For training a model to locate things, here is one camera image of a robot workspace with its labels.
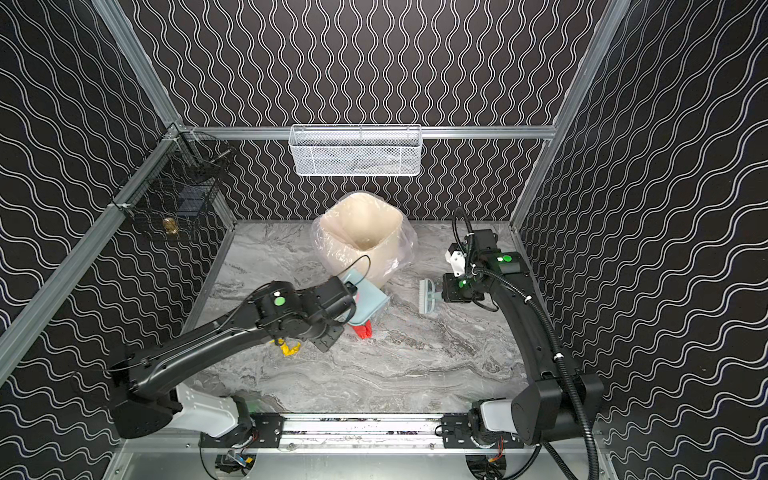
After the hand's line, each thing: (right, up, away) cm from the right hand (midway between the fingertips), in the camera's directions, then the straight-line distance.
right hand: (449, 293), depth 79 cm
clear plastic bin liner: (-10, +14, +10) cm, 20 cm away
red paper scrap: (-23, -13, +11) cm, 29 cm away
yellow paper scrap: (-45, -17, +8) cm, 49 cm away
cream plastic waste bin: (-25, +17, +20) cm, 37 cm away
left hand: (-28, -8, -9) cm, 30 cm away
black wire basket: (-82, +32, +15) cm, 90 cm away
